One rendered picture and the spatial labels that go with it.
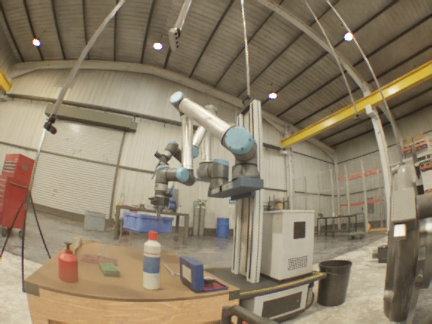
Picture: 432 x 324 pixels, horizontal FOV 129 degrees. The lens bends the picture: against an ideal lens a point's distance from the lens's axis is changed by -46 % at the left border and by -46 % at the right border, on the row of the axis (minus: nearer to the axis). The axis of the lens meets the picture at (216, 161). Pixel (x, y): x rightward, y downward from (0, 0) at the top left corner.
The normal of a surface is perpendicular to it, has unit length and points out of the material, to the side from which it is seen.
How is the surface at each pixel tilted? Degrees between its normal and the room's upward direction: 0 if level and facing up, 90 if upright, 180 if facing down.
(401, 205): 68
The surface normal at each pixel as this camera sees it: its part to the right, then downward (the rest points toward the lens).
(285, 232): 0.35, -0.26
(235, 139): -0.25, -0.25
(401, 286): -0.86, 0.06
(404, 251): -0.87, -0.25
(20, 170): 0.99, 0.02
